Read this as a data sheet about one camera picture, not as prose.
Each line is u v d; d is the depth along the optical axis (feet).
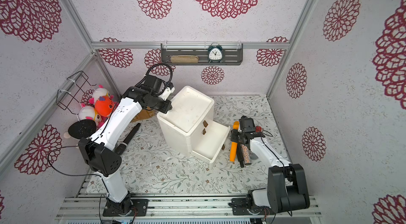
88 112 2.79
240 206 2.40
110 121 1.64
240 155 2.90
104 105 2.93
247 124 2.26
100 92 3.13
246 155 2.93
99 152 1.46
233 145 2.79
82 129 2.48
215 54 2.95
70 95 2.48
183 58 2.89
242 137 2.19
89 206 2.50
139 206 2.41
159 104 2.30
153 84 2.06
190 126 2.46
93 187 2.61
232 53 3.01
